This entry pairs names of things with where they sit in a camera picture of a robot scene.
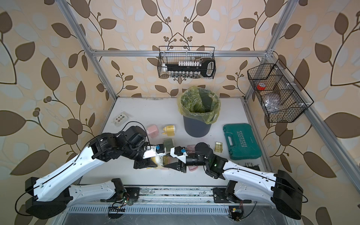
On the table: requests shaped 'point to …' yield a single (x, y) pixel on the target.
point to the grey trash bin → (196, 128)
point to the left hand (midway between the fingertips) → (154, 156)
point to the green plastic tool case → (245, 144)
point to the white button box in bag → (122, 117)
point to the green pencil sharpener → (168, 143)
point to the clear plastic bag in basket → (272, 104)
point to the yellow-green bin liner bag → (199, 103)
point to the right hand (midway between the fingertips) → (166, 158)
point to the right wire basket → (281, 98)
